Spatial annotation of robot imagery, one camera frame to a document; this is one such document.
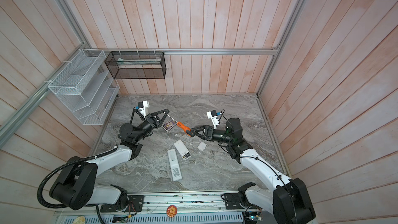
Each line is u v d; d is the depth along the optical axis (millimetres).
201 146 929
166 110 714
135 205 731
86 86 732
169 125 1003
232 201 734
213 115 697
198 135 701
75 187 424
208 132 644
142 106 699
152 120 669
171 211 714
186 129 697
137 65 1048
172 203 746
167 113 713
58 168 412
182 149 903
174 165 854
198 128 668
